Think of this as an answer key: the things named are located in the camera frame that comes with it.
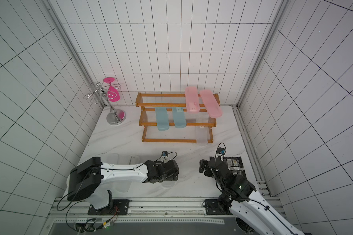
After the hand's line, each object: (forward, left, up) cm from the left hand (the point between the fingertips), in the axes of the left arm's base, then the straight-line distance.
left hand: (166, 175), depth 82 cm
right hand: (+3, -20, +10) cm, 22 cm away
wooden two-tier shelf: (+38, +16, +4) cm, 41 cm away
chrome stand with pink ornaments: (+40, +35, +27) cm, 60 cm away
